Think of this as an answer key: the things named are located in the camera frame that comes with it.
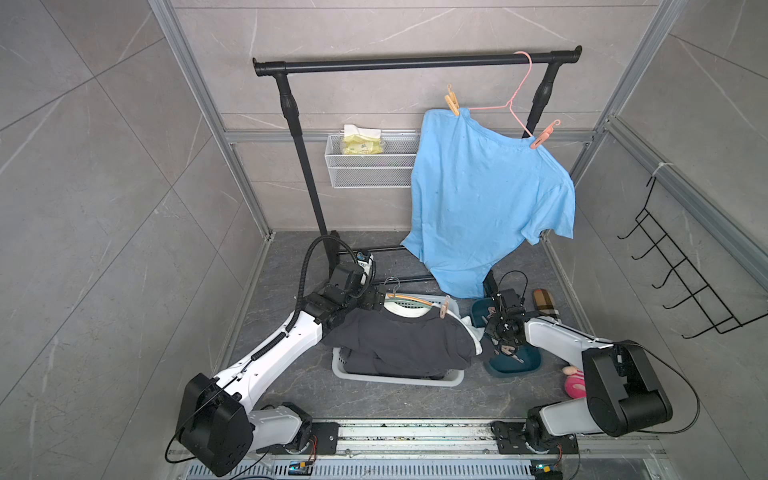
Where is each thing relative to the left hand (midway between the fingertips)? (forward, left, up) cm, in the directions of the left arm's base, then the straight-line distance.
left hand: (371, 280), depth 81 cm
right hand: (-7, -39, -20) cm, 44 cm away
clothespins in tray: (-15, -40, -17) cm, 46 cm away
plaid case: (+1, -55, -17) cm, 58 cm away
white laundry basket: (-1, -10, -12) cm, 16 cm away
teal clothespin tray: (-17, -44, -19) cm, 51 cm away
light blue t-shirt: (+19, -31, +13) cm, 39 cm away
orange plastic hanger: (0, -11, -10) cm, 15 cm away
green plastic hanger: (0, -11, -11) cm, 16 cm away
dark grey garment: (-16, -14, -7) cm, 22 cm away
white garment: (-13, -28, -9) cm, 32 cm away
